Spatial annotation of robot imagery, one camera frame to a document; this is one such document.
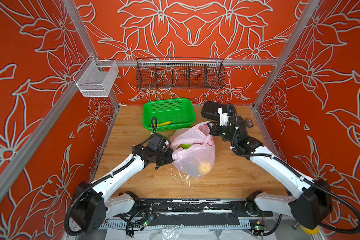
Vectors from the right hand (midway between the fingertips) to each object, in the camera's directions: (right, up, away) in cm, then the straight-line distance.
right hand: (205, 121), depth 76 cm
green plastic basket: (-20, +5, +38) cm, 44 cm away
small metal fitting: (+37, -2, +29) cm, 47 cm away
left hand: (-15, -20, +2) cm, 25 cm away
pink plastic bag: (-7, -13, -7) cm, 17 cm away
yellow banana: (-24, -2, +29) cm, 38 cm away
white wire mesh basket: (-67, +28, +17) cm, 75 cm away
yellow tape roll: (+48, -50, -9) cm, 70 cm away
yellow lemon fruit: (0, -24, -1) cm, 24 cm away
